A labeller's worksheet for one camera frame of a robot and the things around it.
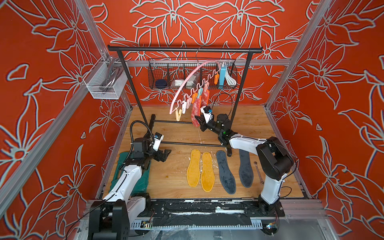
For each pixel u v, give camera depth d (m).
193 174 0.85
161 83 0.94
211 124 0.77
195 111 0.83
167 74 1.02
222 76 0.85
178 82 0.87
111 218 0.40
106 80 0.83
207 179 0.82
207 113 0.74
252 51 0.55
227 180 0.81
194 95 0.71
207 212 0.73
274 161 0.49
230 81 0.90
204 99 0.84
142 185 0.76
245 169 0.86
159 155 0.76
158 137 0.74
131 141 0.65
